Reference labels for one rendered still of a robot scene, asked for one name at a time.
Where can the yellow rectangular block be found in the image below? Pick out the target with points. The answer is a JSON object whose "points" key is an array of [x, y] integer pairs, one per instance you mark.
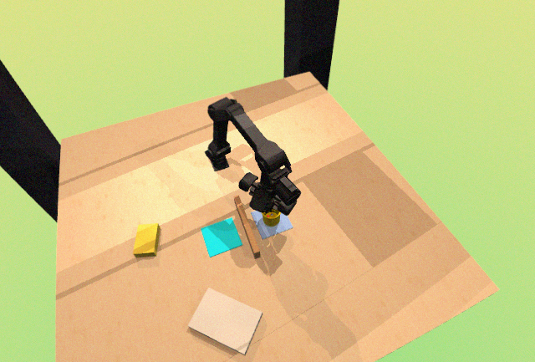
{"points": [[146, 241]]}

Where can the orange-brown wooden beam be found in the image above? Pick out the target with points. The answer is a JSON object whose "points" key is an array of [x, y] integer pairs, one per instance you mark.
{"points": [[247, 228]]}

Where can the yellow cup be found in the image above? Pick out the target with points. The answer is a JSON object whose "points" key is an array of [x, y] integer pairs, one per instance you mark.
{"points": [[271, 221]]}

